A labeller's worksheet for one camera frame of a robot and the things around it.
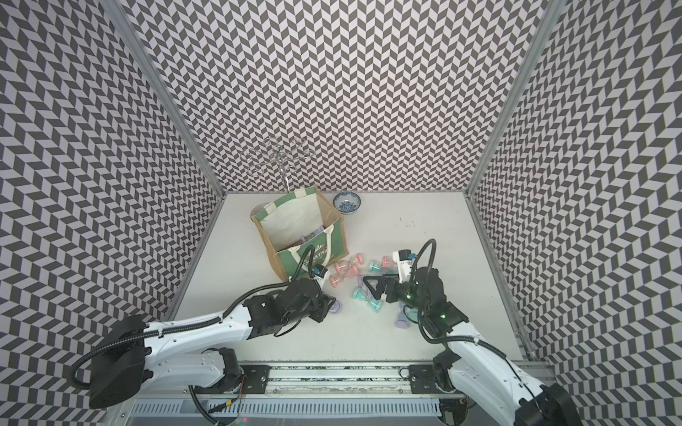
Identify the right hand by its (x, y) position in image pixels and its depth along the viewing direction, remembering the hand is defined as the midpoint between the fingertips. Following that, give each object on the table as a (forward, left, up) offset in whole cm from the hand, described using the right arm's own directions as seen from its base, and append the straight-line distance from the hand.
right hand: (374, 283), depth 78 cm
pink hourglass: (+10, +10, -9) cm, 17 cm away
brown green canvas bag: (+24, +25, 0) cm, 35 cm away
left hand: (-4, +14, -4) cm, 15 cm away
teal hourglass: (-2, -1, -11) cm, 11 cm away
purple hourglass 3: (+25, +23, -9) cm, 35 cm away
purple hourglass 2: (-8, -9, -11) cm, 16 cm away
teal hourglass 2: (+10, -1, -9) cm, 14 cm away
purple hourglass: (-4, +12, -7) cm, 15 cm away
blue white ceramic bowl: (+42, +9, -10) cm, 44 cm away
